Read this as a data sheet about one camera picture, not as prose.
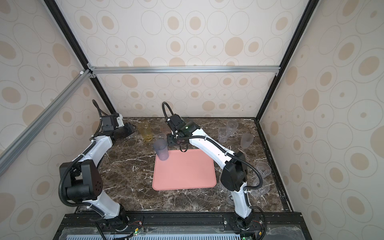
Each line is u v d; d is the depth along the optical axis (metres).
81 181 0.46
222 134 1.06
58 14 0.70
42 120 0.62
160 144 0.95
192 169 0.92
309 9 0.69
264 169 0.90
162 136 1.06
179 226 0.73
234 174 0.48
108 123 0.70
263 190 0.83
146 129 1.00
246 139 1.02
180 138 0.57
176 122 0.64
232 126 1.10
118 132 0.76
